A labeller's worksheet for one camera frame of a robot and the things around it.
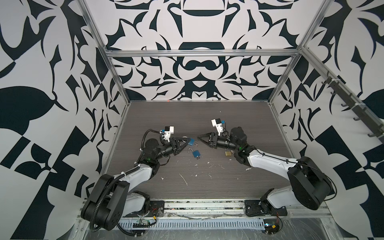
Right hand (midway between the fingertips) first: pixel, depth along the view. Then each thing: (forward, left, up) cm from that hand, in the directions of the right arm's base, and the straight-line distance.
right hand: (199, 139), depth 73 cm
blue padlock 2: (+4, +1, -24) cm, 24 cm away
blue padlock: (+1, +3, -2) cm, 4 cm away
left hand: (+1, +4, 0) cm, 4 cm away
